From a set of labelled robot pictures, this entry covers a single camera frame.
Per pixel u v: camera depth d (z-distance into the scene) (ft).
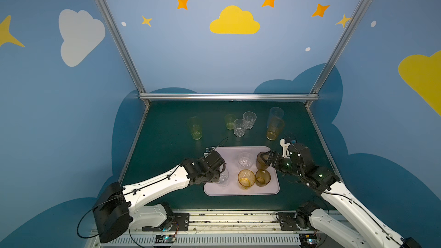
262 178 2.82
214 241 2.31
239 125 3.50
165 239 2.31
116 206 1.29
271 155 2.25
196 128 3.39
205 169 1.95
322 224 1.91
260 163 2.82
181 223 2.42
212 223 2.50
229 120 3.34
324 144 3.50
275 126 3.48
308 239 2.33
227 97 3.90
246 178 2.80
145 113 3.99
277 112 3.33
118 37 2.82
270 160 2.22
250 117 3.54
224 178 2.76
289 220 2.44
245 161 2.90
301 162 1.86
